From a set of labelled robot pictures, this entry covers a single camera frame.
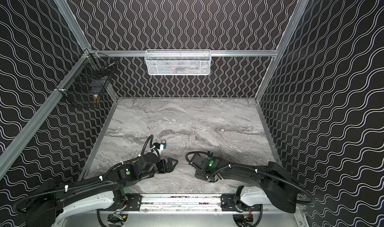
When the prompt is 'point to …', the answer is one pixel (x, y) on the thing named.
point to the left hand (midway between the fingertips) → (176, 165)
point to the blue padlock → (164, 144)
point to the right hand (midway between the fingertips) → (200, 176)
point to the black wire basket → (89, 81)
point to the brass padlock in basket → (96, 98)
